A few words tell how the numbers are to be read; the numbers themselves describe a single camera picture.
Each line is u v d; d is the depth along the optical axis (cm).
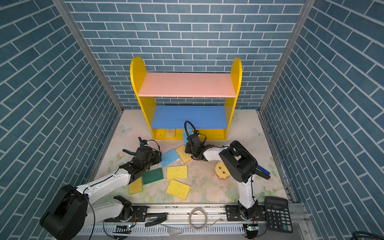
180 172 87
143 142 78
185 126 76
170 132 104
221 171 85
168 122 94
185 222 72
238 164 51
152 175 84
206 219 71
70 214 40
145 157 69
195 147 76
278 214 72
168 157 93
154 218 72
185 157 93
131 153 96
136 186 82
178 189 81
